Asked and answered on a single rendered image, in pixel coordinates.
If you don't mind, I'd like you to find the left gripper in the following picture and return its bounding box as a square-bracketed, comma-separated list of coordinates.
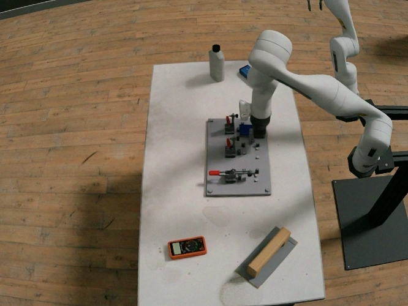
[239, 99, 272, 143]

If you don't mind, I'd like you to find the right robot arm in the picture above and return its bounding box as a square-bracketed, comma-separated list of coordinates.
[324, 0, 359, 96]

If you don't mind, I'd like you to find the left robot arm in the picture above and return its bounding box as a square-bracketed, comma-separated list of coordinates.
[247, 30, 393, 173]

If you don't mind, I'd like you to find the white plastic bottle with black cap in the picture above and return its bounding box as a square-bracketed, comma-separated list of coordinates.
[209, 44, 225, 82]

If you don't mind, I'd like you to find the orange digital multimeter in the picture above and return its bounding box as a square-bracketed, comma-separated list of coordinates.
[168, 236, 207, 260]

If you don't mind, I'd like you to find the blue spirit level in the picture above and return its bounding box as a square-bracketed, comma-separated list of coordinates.
[240, 65, 251, 79]

